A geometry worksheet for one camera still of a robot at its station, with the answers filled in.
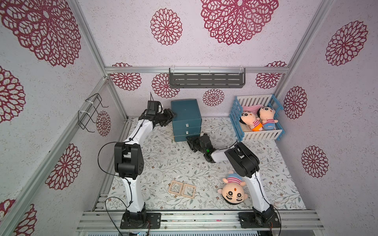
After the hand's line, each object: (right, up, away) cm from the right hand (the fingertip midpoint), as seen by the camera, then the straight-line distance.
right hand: (188, 137), depth 102 cm
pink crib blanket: (+50, +22, +10) cm, 55 cm away
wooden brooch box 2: (0, -30, -19) cm, 35 cm away
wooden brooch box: (-7, -29, -17) cm, 34 cm away
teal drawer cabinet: (0, +10, -11) cm, 15 cm away
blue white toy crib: (+58, +28, +7) cm, 65 cm away
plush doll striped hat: (+23, -27, -28) cm, 45 cm away
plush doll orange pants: (+48, +7, -1) cm, 48 cm away
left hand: (-8, +14, -9) cm, 18 cm away
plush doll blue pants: (+54, +16, -2) cm, 56 cm away
